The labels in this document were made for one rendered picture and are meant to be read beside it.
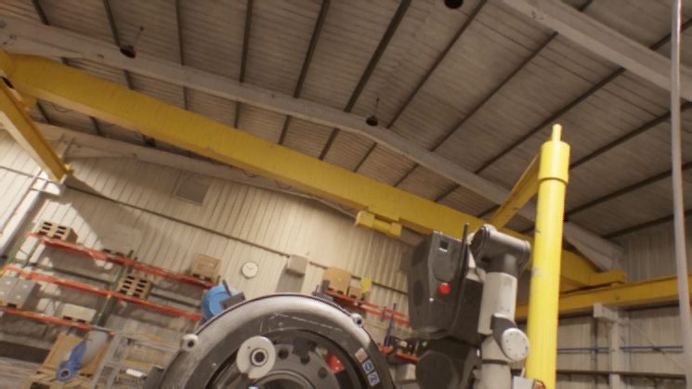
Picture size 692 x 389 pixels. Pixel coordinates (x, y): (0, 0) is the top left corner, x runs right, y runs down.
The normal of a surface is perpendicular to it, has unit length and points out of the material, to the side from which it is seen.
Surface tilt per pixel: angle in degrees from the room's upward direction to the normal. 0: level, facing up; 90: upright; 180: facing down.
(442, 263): 88
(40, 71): 90
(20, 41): 90
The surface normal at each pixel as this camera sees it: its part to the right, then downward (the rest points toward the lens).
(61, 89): 0.29, -0.34
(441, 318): 0.11, 0.01
